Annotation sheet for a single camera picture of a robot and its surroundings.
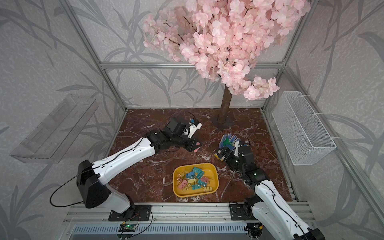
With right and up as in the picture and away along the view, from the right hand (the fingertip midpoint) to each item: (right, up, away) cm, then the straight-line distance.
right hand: (218, 153), depth 79 cm
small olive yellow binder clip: (-6, -20, +1) cm, 21 cm away
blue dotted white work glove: (+12, +5, +23) cm, 26 cm away
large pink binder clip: (-12, +3, -8) cm, 14 cm away
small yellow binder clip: (-14, -16, +1) cm, 21 cm away
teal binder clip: (-10, -13, +7) cm, 18 cm away
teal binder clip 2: (-9, -16, +1) cm, 19 cm away
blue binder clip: (-15, -13, +4) cm, 21 cm away
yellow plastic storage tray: (-20, -19, 0) cm, 28 cm away
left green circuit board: (-45, -34, -9) cm, 57 cm away
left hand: (-9, +6, -6) cm, 12 cm away
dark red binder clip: (-8, -14, 0) cm, 16 cm away
